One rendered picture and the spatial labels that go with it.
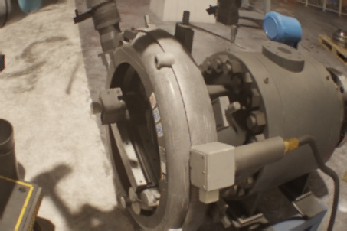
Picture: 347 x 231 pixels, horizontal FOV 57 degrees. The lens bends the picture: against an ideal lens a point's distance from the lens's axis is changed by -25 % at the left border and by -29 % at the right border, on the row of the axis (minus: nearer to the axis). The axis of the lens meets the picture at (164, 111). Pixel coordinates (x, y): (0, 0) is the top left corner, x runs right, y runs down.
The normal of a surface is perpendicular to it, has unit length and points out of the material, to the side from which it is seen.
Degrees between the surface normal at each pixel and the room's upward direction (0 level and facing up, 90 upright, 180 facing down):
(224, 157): 68
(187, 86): 37
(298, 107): 50
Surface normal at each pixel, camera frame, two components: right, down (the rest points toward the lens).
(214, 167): 0.38, 0.09
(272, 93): 0.29, -0.40
